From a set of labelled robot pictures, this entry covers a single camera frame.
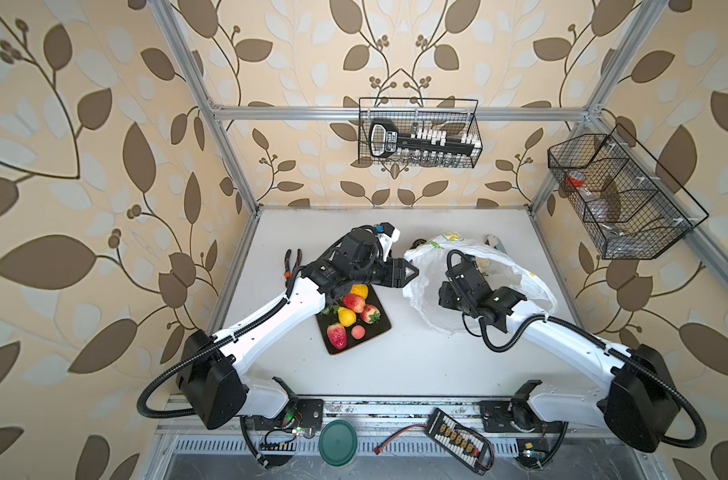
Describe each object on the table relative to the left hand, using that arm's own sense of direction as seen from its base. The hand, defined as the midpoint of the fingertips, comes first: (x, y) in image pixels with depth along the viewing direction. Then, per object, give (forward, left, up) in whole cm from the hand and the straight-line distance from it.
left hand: (415, 270), depth 71 cm
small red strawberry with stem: (-2, +11, -21) cm, 24 cm away
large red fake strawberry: (-8, +20, -23) cm, 31 cm away
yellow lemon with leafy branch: (-3, +18, -22) cm, 29 cm away
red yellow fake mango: (+1, +16, -19) cm, 25 cm away
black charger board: (-31, -10, -25) cm, 41 cm away
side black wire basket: (+17, -54, +8) cm, 57 cm away
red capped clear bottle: (+32, -49, +3) cm, 59 cm away
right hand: (+2, -11, -15) cm, 19 cm away
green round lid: (-34, +16, -15) cm, 40 cm away
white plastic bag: (+8, -5, -6) cm, 11 cm away
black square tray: (-5, +11, -25) cm, 27 cm away
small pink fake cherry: (-7, +14, -24) cm, 28 cm away
